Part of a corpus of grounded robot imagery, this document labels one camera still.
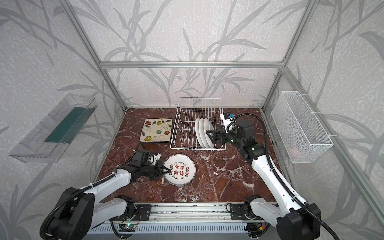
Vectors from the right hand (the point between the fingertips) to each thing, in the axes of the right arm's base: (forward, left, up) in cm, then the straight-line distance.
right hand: (214, 125), depth 75 cm
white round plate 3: (+3, +7, -12) cm, 14 cm away
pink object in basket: (-12, -39, -7) cm, 41 cm away
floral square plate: (+14, +38, -25) cm, 47 cm away
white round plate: (-12, +18, -25) cm, 33 cm away
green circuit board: (-41, +42, -28) cm, 65 cm away
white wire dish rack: (+11, +19, -26) cm, 34 cm away
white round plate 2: (+9, +10, -11) cm, 17 cm away
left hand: (-13, +23, -21) cm, 34 cm away
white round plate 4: (+10, +3, -13) cm, 17 cm away
